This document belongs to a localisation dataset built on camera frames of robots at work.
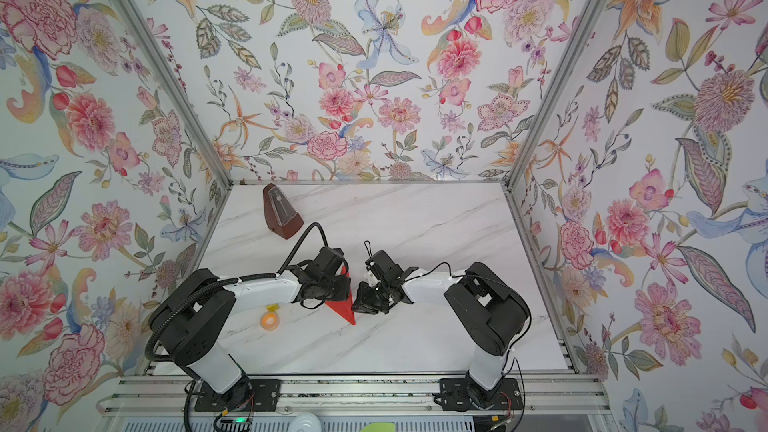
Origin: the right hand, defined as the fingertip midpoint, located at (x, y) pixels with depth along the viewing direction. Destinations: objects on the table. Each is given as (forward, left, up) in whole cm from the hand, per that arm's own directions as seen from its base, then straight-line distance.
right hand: (350, 307), depth 87 cm
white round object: (-28, +6, +4) cm, 29 cm away
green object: (-28, -10, -3) cm, 30 cm away
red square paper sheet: (0, +2, -1) cm, 2 cm away
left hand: (+5, 0, -1) cm, 5 cm away
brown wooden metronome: (+27, +26, +8) cm, 38 cm away
